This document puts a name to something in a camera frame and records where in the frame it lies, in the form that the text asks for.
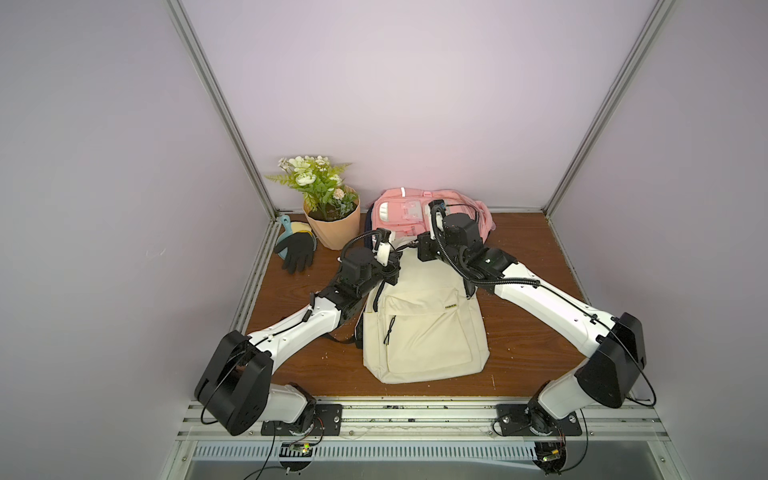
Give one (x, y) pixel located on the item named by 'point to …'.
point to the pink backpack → (404, 210)
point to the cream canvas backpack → (423, 326)
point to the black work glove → (300, 252)
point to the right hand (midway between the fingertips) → (428, 218)
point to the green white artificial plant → (319, 183)
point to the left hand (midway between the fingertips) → (403, 251)
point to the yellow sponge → (301, 227)
